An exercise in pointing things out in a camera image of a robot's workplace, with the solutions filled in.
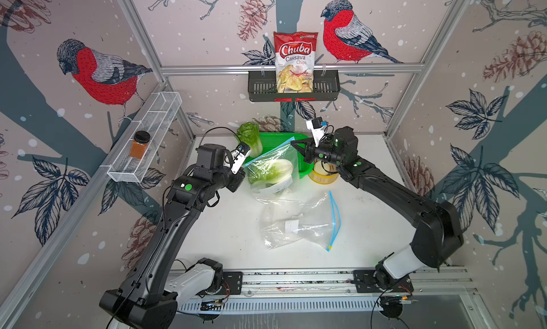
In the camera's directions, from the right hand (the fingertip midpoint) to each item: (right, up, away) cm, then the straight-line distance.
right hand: (291, 142), depth 75 cm
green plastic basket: (+8, -12, +23) cm, 27 cm away
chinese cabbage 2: (-7, -11, -1) cm, 13 cm away
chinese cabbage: (-19, +5, +25) cm, 32 cm away
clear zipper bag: (-1, -21, +14) cm, 25 cm away
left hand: (-18, -7, -4) cm, 19 cm away
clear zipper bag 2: (+11, -32, +12) cm, 36 cm away
